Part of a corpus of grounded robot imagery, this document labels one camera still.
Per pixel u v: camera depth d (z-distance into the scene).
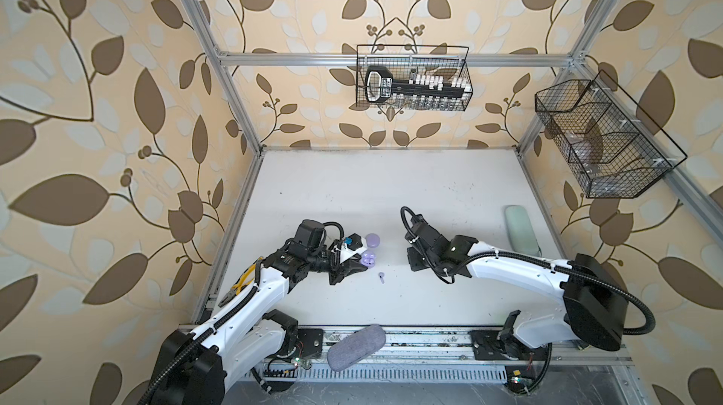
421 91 0.83
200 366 0.39
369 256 0.77
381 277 0.87
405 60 0.91
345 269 0.68
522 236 0.94
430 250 0.63
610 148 0.74
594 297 0.45
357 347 0.71
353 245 0.65
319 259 0.67
